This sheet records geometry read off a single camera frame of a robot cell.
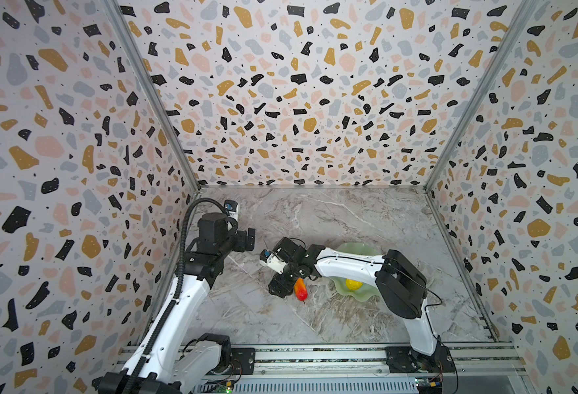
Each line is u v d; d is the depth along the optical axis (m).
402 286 0.50
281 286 0.76
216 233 0.57
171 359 0.41
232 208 0.66
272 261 0.79
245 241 0.69
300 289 0.85
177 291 0.46
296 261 0.70
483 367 0.73
